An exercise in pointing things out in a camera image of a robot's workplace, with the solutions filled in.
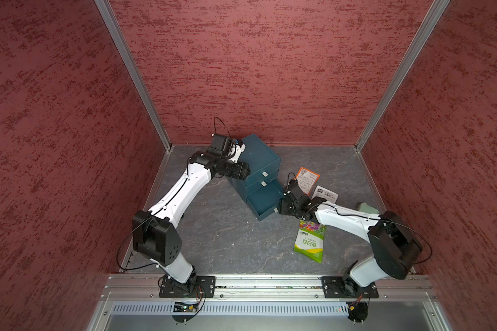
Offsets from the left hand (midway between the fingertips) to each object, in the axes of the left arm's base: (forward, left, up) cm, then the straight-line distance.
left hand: (241, 174), depth 82 cm
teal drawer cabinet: (+1, -10, -13) cm, 16 cm away
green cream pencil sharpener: (-6, -56, -17) cm, 58 cm away
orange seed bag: (+12, -33, -21) cm, 41 cm away
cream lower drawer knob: (+2, -10, -9) cm, 13 cm away
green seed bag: (-20, -29, -20) cm, 41 cm away
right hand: (-7, -19, -17) cm, 26 cm away
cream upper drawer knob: (+2, -10, -2) cm, 11 cm away
